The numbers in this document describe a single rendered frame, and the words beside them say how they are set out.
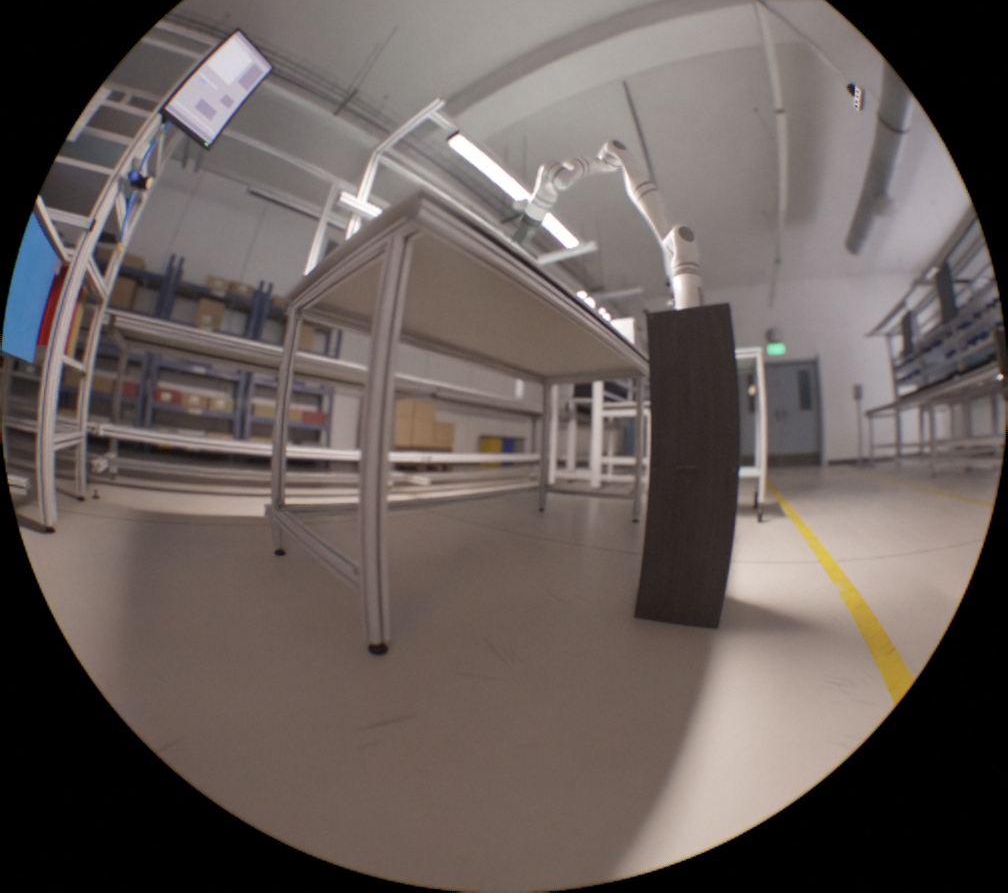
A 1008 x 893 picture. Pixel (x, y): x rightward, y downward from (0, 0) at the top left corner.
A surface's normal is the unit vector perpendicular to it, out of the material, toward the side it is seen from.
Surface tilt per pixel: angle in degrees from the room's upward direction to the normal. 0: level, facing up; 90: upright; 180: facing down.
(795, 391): 90
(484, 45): 180
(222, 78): 101
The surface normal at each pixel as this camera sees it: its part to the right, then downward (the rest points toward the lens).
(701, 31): -0.04, 0.99
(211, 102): 0.95, 0.20
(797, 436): -0.61, -0.15
